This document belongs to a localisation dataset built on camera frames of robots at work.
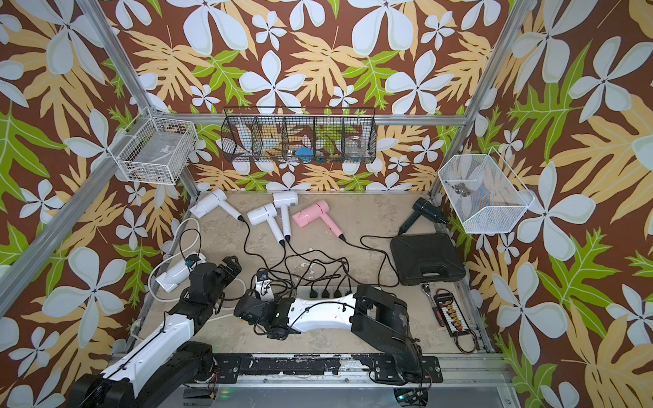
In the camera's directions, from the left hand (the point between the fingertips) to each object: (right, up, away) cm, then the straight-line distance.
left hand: (231, 261), depth 87 cm
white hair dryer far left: (-20, +22, +27) cm, 40 cm away
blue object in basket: (+25, +39, +7) cm, 47 cm away
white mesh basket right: (+86, +23, -3) cm, 89 cm away
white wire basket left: (-25, +39, -1) cm, 47 cm away
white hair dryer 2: (+15, +23, +24) cm, 36 cm away
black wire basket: (+24, +48, +12) cm, 55 cm away
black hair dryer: (+77, +19, +22) cm, 82 cm away
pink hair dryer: (+28, +18, +21) cm, 39 cm away
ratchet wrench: (+69, -10, +2) cm, 69 cm away
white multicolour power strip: (+33, -10, -1) cm, 34 cm away
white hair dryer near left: (-19, -4, +2) cm, 20 cm away
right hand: (+9, -13, -6) cm, 17 cm away
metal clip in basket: (+80, +25, -1) cm, 84 cm away
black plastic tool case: (+71, 0, +6) cm, 71 cm away
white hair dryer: (+7, +17, +19) cm, 27 cm away
